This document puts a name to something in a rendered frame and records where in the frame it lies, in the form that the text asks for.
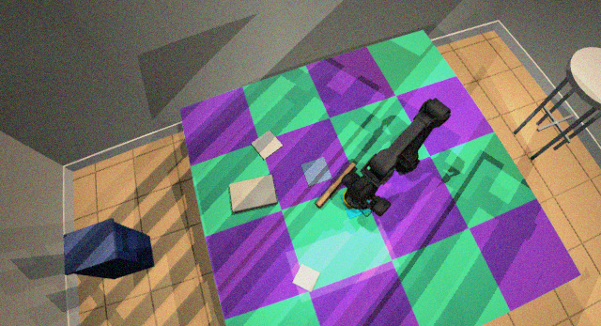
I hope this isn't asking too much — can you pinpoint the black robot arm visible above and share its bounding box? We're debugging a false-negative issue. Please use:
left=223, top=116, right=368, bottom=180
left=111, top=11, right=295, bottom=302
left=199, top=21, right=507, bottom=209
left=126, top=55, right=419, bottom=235
left=347, top=98, right=451, bottom=210

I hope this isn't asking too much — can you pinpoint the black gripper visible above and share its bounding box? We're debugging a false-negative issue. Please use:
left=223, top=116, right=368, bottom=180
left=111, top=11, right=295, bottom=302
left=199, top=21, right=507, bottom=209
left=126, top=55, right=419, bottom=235
left=341, top=170, right=391, bottom=217

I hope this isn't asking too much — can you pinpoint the orange wooden bar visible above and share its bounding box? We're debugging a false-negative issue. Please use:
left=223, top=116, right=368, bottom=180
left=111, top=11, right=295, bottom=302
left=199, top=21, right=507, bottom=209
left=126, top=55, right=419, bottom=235
left=316, top=162, right=356, bottom=209

